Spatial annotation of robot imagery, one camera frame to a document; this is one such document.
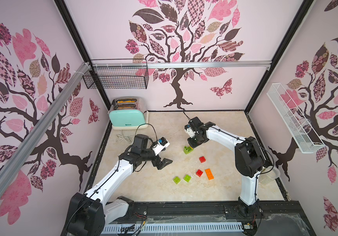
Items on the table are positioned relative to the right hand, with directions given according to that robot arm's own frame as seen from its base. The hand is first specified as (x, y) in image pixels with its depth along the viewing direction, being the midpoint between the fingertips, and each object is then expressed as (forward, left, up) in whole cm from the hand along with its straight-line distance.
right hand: (192, 145), depth 93 cm
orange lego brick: (-18, -9, -5) cm, 20 cm away
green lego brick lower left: (-21, +11, -5) cm, 24 cm away
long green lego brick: (-3, +3, -1) cm, 5 cm away
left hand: (-13, +17, +8) cm, 23 cm away
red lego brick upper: (-8, -6, -5) cm, 11 cm away
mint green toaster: (+21, +44, +9) cm, 49 cm away
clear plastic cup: (-22, -38, +4) cm, 44 cm away
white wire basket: (+3, -54, +20) cm, 57 cm away
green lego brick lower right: (-20, +5, -5) cm, 21 cm away
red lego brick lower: (-17, -2, -4) cm, 18 cm away
